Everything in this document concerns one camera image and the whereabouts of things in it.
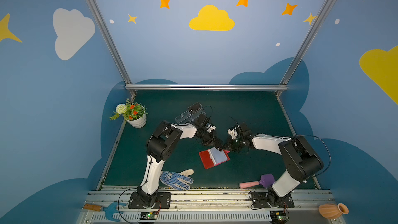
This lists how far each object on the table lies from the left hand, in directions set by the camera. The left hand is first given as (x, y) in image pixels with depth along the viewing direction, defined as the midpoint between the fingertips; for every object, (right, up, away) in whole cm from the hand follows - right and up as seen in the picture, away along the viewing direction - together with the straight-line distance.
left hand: (223, 143), depth 90 cm
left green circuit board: (-38, -29, -20) cm, 52 cm away
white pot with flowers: (-53, +18, 0) cm, 56 cm away
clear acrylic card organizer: (-23, +15, +8) cm, 29 cm away
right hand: (0, -2, +2) cm, 3 cm away
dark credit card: (-17, +21, +10) cm, 29 cm away
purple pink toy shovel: (+20, -16, -14) cm, 29 cm away
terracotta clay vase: (+43, -23, -25) cm, 55 cm away
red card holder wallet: (-6, -8, -2) cm, 10 cm away
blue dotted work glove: (-30, -16, -10) cm, 35 cm away
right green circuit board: (+23, -30, -19) cm, 43 cm away
